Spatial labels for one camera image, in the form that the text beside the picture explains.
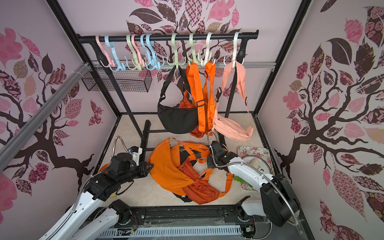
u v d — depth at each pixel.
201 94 0.68
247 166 0.53
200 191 0.77
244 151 0.98
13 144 0.51
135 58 0.58
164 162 0.81
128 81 0.81
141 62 0.58
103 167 0.84
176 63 0.61
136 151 0.66
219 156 0.66
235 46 0.56
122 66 0.58
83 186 0.85
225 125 0.75
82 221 0.45
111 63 0.57
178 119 0.85
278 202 0.41
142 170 0.63
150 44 0.53
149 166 0.73
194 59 0.61
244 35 0.53
